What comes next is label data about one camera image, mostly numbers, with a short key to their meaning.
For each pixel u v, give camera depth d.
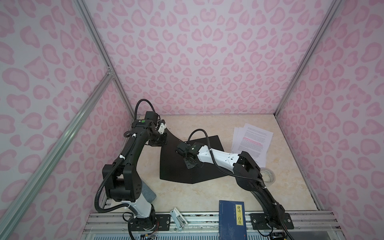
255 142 1.04
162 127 0.80
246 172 0.54
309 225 0.72
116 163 0.45
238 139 1.07
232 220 0.73
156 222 0.72
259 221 0.75
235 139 1.07
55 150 0.56
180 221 0.72
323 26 0.75
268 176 0.88
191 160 0.67
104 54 0.84
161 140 0.75
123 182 0.44
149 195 0.80
